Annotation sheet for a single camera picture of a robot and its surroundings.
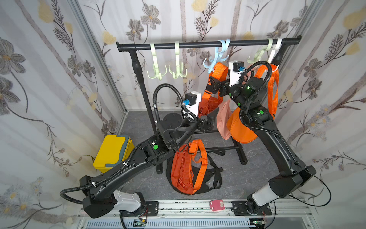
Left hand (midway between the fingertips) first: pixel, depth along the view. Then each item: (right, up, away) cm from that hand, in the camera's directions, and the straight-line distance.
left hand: (210, 105), depth 51 cm
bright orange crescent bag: (+18, -10, +24) cm, 32 cm away
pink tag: (+7, -50, +24) cm, 56 cm away
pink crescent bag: (+12, +1, +27) cm, 30 cm away
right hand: (+8, +15, +6) cm, 18 cm away
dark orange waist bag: (+5, +7, +29) cm, 30 cm away
